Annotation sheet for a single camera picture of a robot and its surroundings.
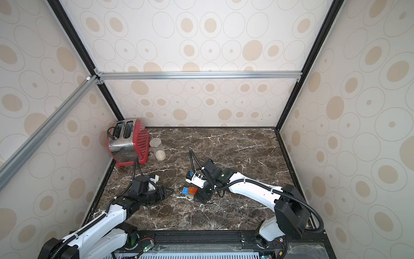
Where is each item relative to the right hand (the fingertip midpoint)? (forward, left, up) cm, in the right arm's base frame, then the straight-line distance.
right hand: (204, 188), depth 81 cm
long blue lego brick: (-1, +10, -1) cm, 10 cm away
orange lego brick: (-1, +6, 0) cm, 6 cm away
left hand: (-2, +15, -2) cm, 15 cm away
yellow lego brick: (-3, +8, -4) cm, 9 cm away
